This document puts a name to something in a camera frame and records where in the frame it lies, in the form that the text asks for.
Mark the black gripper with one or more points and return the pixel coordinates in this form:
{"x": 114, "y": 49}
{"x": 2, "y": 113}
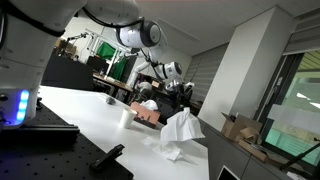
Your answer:
{"x": 179, "y": 91}

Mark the white tissue square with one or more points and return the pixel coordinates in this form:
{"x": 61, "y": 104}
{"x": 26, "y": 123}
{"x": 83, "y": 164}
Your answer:
{"x": 181, "y": 126}

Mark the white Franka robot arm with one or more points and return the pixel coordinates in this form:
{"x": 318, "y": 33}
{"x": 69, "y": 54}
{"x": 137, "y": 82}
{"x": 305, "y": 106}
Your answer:
{"x": 26, "y": 40}

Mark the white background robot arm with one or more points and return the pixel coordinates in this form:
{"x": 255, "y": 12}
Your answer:
{"x": 136, "y": 71}

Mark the white tissue in box slot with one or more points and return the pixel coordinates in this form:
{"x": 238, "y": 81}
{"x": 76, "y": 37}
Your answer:
{"x": 150, "y": 104}

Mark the pink tissue box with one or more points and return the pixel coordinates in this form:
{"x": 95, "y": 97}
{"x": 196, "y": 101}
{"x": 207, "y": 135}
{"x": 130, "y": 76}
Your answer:
{"x": 145, "y": 116}

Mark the large open cardboard box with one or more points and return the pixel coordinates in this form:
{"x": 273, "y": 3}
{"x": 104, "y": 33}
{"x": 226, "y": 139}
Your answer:
{"x": 238, "y": 126}

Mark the small cardboard box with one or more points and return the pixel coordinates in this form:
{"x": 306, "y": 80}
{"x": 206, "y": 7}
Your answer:
{"x": 250, "y": 134}

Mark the brown box on partition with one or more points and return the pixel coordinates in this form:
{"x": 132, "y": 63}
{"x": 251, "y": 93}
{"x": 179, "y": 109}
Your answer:
{"x": 66, "y": 46}

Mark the black office chair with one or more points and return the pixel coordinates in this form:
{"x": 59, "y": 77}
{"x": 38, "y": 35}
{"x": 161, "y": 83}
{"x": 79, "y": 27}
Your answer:
{"x": 166, "y": 110}

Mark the grey window blinds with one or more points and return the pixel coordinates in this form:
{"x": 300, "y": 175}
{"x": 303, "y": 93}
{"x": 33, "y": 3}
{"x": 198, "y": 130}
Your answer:
{"x": 205, "y": 73}

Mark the seated person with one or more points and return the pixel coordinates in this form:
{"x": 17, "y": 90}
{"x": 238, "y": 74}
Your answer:
{"x": 145, "y": 86}

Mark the white paper cup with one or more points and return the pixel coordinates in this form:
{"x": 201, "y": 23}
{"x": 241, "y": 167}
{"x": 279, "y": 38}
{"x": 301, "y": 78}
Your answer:
{"x": 127, "y": 117}

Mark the green cloth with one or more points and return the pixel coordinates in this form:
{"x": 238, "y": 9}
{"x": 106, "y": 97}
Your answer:
{"x": 106, "y": 51}
{"x": 119, "y": 68}

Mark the small grey object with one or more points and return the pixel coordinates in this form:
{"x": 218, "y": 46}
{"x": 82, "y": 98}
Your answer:
{"x": 110, "y": 99}

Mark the wooden desk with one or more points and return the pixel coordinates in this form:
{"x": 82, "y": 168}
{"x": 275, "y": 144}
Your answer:
{"x": 111, "y": 83}

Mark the white framed tablet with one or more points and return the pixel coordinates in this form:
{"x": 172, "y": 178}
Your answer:
{"x": 227, "y": 174}

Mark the flat cardboard piece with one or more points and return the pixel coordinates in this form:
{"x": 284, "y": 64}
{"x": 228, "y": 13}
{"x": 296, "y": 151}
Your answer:
{"x": 260, "y": 153}

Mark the black clamp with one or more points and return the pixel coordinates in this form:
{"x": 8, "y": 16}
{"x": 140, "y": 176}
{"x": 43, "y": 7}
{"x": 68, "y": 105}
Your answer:
{"x": 106, "y": 158}

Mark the black partition panel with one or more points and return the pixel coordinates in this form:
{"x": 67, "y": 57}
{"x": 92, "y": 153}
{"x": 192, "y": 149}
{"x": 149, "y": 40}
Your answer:
{"x": 66, "y": 73}

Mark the black tripod leg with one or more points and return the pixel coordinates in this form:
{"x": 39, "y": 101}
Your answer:
{"x": 300, "y": 156}

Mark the black perforated breadboard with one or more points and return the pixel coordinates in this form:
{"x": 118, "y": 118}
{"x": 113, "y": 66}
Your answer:
{"x": 50, "y": 156}

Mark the black aluminium rail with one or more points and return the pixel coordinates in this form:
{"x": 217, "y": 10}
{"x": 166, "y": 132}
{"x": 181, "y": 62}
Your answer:
{"x": 40, "y": 132}

